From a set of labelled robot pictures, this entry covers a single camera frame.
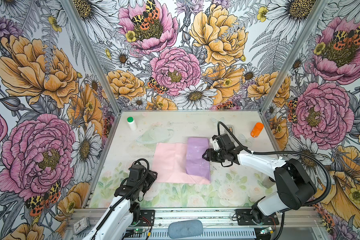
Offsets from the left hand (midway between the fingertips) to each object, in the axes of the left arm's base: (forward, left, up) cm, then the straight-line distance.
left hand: (155, 180), depth 86 cm
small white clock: (-21, +33, +1) cm, 39 cm away
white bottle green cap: (+38, +20, +5) cm, 43 cm away
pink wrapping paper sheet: (+10, -7, -2) cm, 13 cm away
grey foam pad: (-23, -16, +3) cm, 28 cm away
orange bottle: (+31, -65, +6) cm, 72 cm away
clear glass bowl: (+33, +5, -2) cm, 33 cm away
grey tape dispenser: (+34, -49, +4) cm, 60 cm away
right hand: (+9, -29, +5) cm, 31 cm away
